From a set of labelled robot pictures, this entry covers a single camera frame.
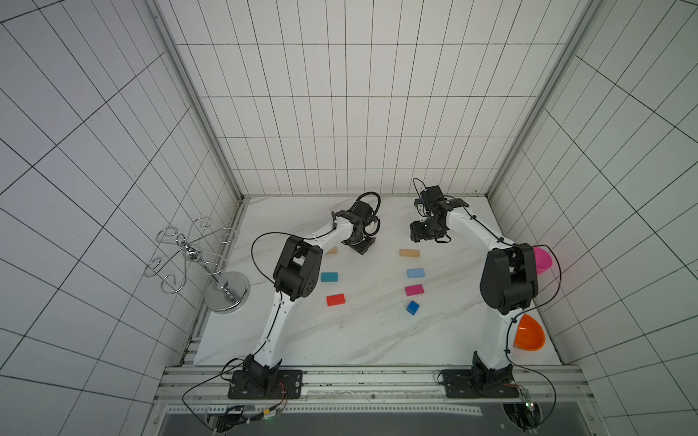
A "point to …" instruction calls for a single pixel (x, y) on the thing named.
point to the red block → (335, 300)
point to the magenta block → (413, 290)
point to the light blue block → (416, 272)
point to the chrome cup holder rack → (227, 292)
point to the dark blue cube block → (413, 307)
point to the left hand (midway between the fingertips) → (356, 248)
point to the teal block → (327, 277)
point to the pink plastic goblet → (543, 261)
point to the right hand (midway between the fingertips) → (423, 229)
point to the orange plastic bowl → (530, 335)
